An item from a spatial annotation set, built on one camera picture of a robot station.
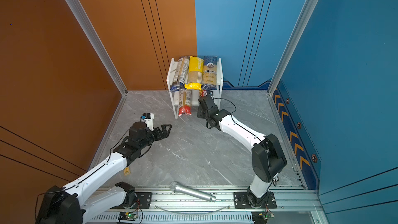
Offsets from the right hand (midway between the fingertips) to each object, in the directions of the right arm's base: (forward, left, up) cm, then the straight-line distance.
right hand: (201, 108), depth 88 cm
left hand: (-10, +19, -2) cm, 21 cm away
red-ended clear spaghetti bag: (+3, +9, +3) cm, 10 cm away
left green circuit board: (-48, +34, -19) cm, 62 cm away
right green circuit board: (-49, -28, -19) cm, 59 cm away
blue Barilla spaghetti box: (+7, -1, +6) cm, 9 cm away
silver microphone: (-37, +12, -14) cm, 42 cm away
